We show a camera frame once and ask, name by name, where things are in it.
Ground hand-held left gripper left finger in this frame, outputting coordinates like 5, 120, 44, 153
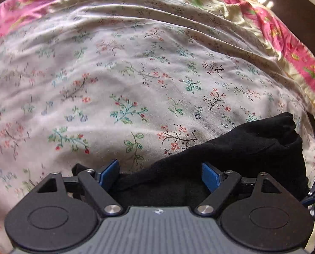
34, 159, 123, 216

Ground white floral bed sheet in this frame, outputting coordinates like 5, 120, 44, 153
0, 1, 315, 254

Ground dark wooden headboard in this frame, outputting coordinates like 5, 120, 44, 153
253, 0, 315, 66

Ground black pants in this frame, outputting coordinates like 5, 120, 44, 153
71, 112, 310, 209

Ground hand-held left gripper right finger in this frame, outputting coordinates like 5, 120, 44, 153
196, 162, 290, 216

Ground pink floral quilt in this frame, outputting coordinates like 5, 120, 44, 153
0, 0, 315, 170

